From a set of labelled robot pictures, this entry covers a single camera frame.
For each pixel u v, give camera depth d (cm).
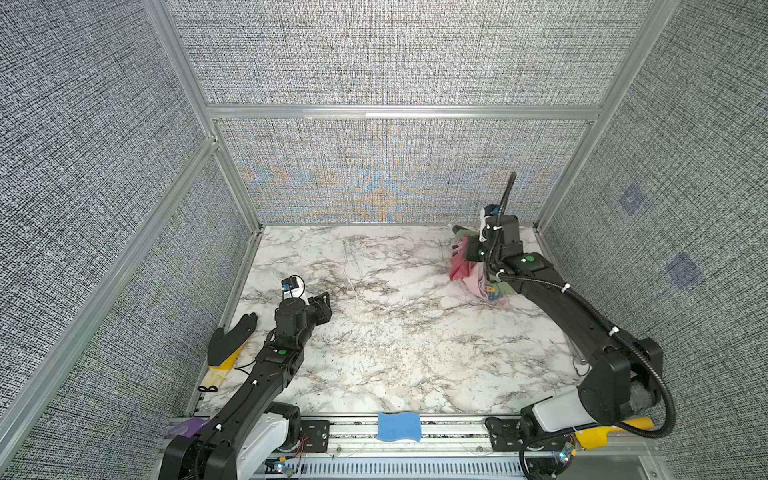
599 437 73
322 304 74
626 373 41
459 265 84
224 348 88
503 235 60
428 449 73
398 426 75
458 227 100
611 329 44
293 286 72
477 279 86
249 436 55
